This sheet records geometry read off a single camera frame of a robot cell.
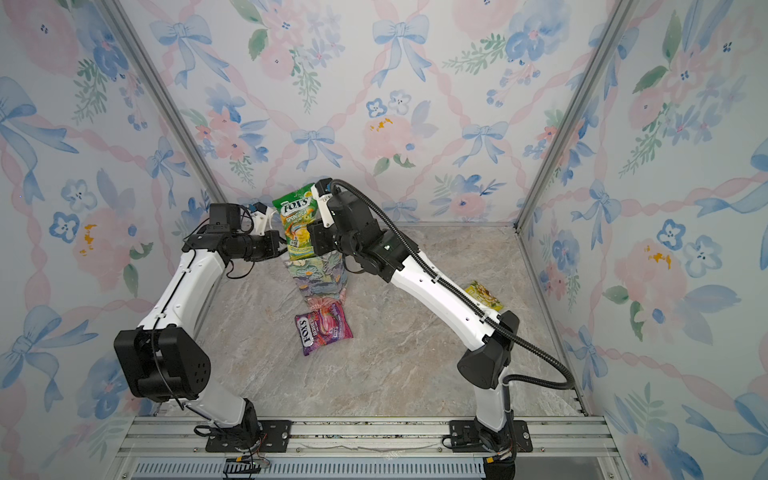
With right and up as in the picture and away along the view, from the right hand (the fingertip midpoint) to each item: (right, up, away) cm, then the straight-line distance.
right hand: (310, 223), depth 68 cm
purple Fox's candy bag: (-2, -29, +22) cm, 36 cm away
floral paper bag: (-1, -14, +16) cm, 21 cm away
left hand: (-9, -3, +15) cm, 18 cm away
